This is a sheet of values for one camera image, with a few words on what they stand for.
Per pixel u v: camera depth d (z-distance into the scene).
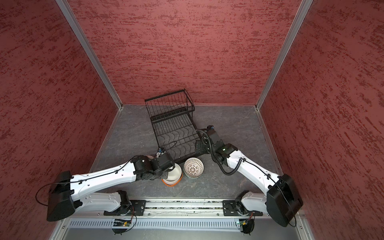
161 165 0.58
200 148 0.73
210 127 0.74
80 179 0.43
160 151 0.71
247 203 0.61
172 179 0.76
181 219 0.71
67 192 0.40
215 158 0.58
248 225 0.68
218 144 0.62
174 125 1.06
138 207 0.74
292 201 0.43
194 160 0.84
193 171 0.83
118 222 0.73
